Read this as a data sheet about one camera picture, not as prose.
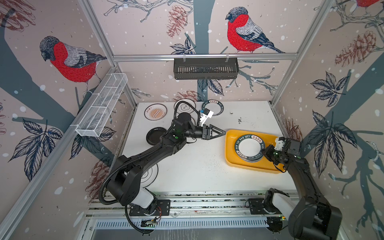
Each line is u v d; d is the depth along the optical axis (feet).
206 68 3.41
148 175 2.75
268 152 2.44
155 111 3.86
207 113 2.20
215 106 3.88
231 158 2.95
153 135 3.30
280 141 2.54
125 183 1.39
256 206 2.39
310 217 1.29
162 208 2.41
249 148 3.05
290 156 1.98
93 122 2.34
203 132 2.05
